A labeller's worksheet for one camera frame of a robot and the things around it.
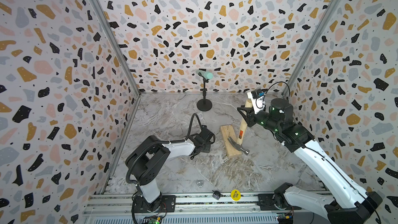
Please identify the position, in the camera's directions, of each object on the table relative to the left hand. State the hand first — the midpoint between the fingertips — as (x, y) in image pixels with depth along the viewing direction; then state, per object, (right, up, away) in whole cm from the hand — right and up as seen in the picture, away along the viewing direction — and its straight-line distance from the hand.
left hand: (210, 144), depth 93 cm
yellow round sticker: (+12, -21, -17) cm, 29 cm away
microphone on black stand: (-4, +24, +20) cm, 32 cm away
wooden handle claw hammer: (+15, +14, -25) cm, 32 cm away
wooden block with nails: (+12, -1, -5) cm, 13 cm away
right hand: (+14, +22, -25) cm, 36 cm away
